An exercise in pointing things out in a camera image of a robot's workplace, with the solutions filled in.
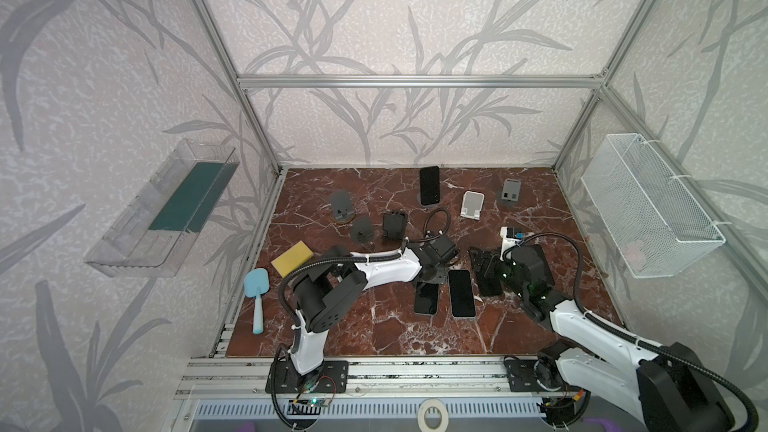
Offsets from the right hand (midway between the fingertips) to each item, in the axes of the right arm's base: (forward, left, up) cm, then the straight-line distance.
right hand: (480, 241), depth 86 cm
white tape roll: (-41, +19, -9) cm, 46 cm away
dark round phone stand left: (+11, +37, -11) cm, 40 cm away
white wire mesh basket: (-9, -31, +23) cm, 40 cm away
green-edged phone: (-14, +16, -9) cm, 23 cm away
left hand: (-4, +12, -9) cm, 15 cm away
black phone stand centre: (+10, +26, -7) cm, 29 cm away
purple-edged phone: (-5, -22, -11) cm, 25 cm away
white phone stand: (+18, -1, -6) cm, 19 cm away
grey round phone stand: (+21, +46, -11) cm, 51 cm away
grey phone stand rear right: (+24, -16, -6) cm, 30 cm away
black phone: (+29, +13, -9) cm, 33 cm away
